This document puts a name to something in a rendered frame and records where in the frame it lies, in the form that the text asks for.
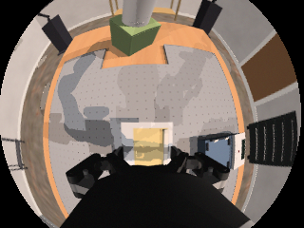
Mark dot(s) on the dark blue and white dock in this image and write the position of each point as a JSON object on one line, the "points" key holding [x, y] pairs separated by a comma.
{"points": [[227, 151]]}

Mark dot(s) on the white bar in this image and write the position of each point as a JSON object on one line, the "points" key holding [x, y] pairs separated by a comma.
{"points": [[165, 146]]}

